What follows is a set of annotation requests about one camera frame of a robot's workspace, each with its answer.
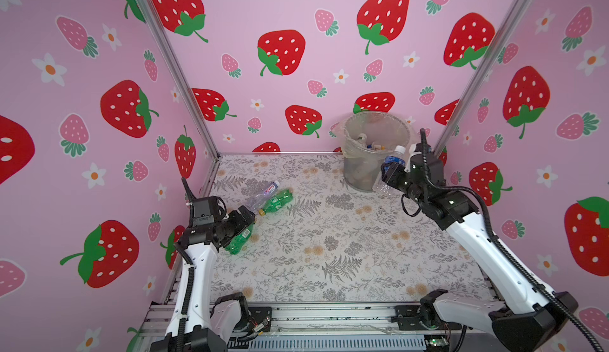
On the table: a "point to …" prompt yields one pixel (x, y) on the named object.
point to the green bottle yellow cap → (277, 202)
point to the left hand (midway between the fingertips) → (245, 220)
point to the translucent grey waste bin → (368, 139)
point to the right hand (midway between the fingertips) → (386, 166)
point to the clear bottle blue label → (380, 186)
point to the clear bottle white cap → (269, 191)
